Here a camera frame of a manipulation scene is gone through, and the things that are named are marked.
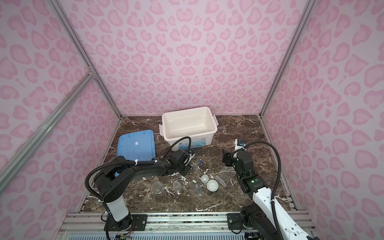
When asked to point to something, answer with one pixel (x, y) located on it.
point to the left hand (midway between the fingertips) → (189, 163)
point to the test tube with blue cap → (200, 161)
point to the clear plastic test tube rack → (226, 175)
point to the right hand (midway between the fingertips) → (229, 149)
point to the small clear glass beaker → (177, 186)
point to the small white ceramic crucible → (204, 178)
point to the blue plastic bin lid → (139, 145)
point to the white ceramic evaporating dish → (212, 185)
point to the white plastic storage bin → (198, 123)
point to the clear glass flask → (157, 188)
